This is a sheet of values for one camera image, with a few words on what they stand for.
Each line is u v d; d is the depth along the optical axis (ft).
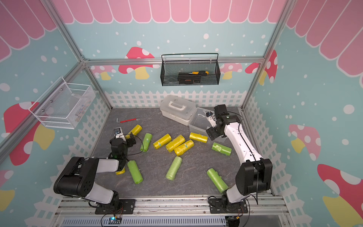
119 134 2.59
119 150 2.34
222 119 1.91
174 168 2.79
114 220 2.38
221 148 3.01
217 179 2.67
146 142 3.16
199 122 3.64
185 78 2.88
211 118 2.46
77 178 1.51
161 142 3.12
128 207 2.44
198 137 3.21
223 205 2.42
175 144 3.09
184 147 3.02
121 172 2.79
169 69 3.08
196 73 3.01
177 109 3.40
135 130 3.37
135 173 2.73
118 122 3.68
